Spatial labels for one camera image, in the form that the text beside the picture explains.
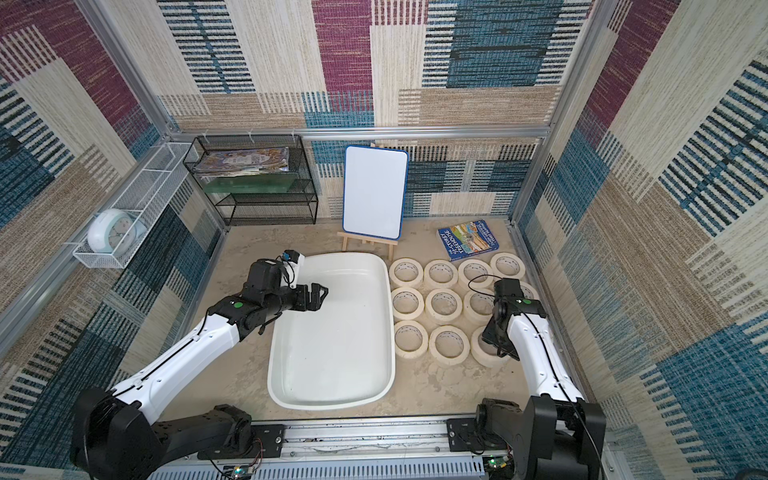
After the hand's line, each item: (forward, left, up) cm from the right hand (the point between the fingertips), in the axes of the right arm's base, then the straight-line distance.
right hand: (503, 340), depth 82 cm
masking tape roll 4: (+30, -10, -6) cm, 32 cm away
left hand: (+12, +51, +10) cm, 54 cm away
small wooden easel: (+38, +37, -1) cm, 53 cm away
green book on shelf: (+43, +73, +20) cm, 87 cm away
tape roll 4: (+3, +24, -7) cm, 25 cm away
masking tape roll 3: (+27, 0, -6) cm, 28 cm away
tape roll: (+14, +2, -7) cm, 16 cm away
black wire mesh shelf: (+56, +66, -1) cm, 87 cm away
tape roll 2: (+14, +14, -7) cm, 21 cm away
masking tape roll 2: (+27, +13, -6) cm, 30 cm away
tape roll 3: (+15, +25, -6) cm, 30 cm away
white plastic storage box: (0, +45, -9) cm, 46 cm away
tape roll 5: (+2, +13, -8) cm, 16 cm away
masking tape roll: (+28, +25, -7) cm, 38 cm away
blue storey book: (+41, +2, -5) cm, 41 cm away
